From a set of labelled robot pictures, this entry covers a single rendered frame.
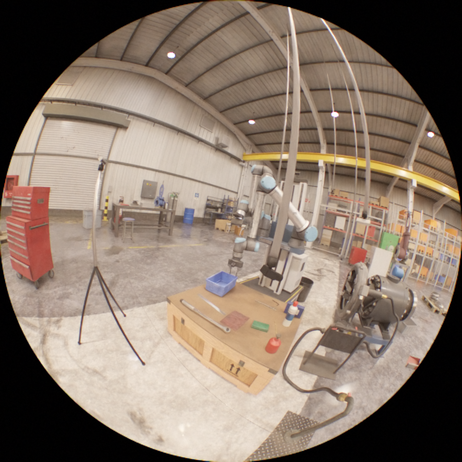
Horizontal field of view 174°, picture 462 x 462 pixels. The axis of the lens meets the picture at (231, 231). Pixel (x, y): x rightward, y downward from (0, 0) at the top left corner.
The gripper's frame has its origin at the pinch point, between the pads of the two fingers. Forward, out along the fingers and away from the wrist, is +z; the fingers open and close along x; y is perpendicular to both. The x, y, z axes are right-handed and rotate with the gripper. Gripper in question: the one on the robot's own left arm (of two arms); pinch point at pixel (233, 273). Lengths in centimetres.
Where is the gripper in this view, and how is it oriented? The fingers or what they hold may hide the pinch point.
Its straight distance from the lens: 142.4
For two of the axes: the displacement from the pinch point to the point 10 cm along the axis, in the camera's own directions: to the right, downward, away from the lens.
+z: -1.9, 9.7, 1.4
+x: 8.8, 2.3, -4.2
